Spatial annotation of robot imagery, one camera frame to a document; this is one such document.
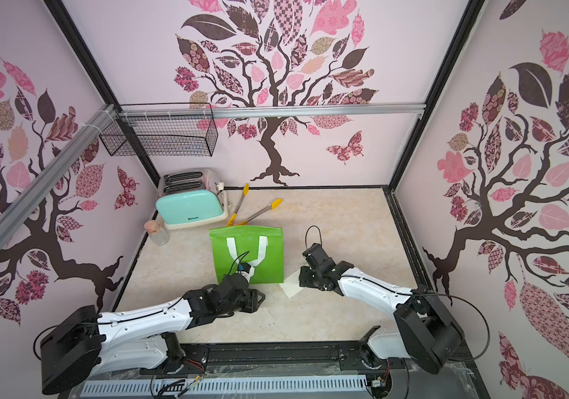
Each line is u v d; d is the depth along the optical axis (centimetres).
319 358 75
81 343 41
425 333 42
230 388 70
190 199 95
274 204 110
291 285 90
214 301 62
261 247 79
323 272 66
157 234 96
